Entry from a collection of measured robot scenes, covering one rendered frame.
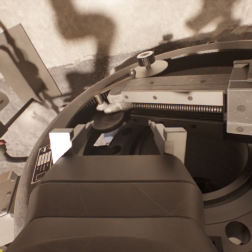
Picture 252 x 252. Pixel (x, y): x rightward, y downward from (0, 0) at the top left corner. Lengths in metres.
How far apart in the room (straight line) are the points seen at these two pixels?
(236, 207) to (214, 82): 0.22
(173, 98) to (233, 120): 0.14
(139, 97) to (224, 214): 0.28
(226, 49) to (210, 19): 0.38
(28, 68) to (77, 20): 0.41
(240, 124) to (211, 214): 0.16
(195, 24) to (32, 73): 0.89
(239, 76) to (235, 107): 0.04
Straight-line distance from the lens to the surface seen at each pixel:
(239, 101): 0.27
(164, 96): 0.39
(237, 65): 0.31
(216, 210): 0.36
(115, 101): 0.48
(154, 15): 0.92
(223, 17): 0.97
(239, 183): 0.39
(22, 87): 1.26
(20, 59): 1.18
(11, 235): 0.47
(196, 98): 0.37
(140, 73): 0.54
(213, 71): 0.61
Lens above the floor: 0.91
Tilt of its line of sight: 50 degrees down
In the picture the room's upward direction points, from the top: 170 degrees counter-clockwise
